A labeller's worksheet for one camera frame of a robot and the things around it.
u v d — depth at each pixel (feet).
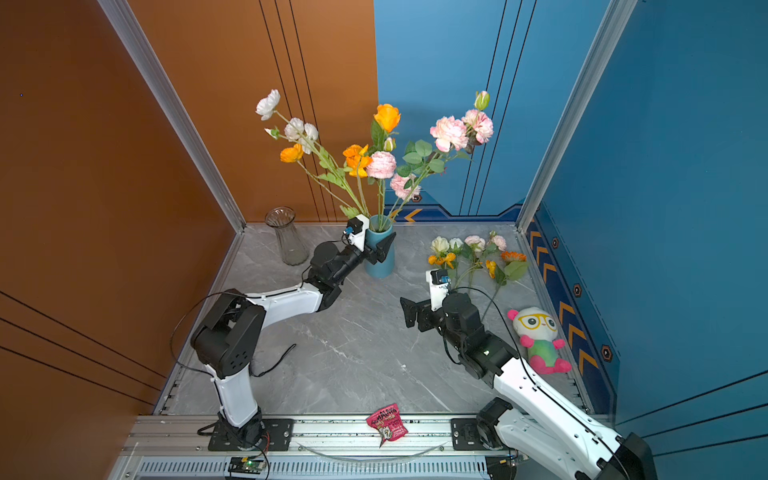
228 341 1.62
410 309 2.27
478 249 3.64
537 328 2.78
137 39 2.39
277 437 2.42
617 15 2.29
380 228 2.65
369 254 2.43
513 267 3.34
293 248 3.63
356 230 2.27
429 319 2.19
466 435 2.38
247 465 2.32
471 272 3.43
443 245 3.57
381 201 2.52
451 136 1.87
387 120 2.29
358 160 2.08
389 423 2.43
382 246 2.46
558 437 1.43
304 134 2.27
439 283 2.08
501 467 2.29
